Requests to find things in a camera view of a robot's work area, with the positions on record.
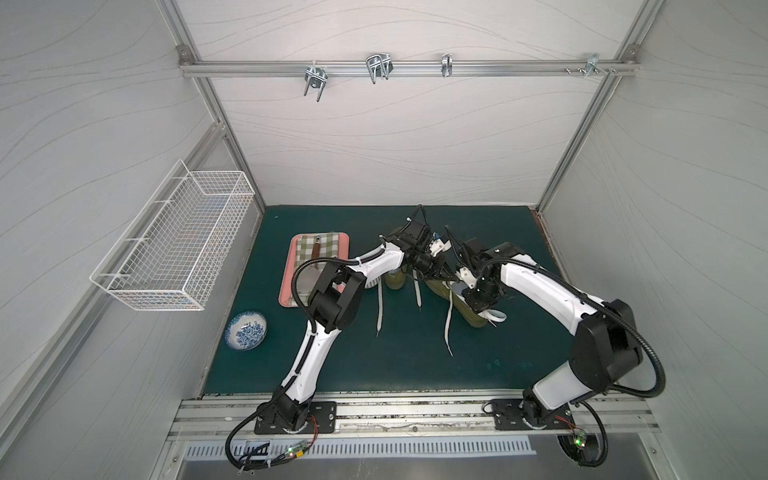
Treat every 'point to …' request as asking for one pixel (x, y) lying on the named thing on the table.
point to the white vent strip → (368, 448)
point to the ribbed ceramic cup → (372, 274)
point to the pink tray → (305, 247)
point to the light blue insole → (491, 314)
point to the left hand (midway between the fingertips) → (458, 281)
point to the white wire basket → (174, 250)
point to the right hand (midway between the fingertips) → (479, 303)
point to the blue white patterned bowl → (246, 330)
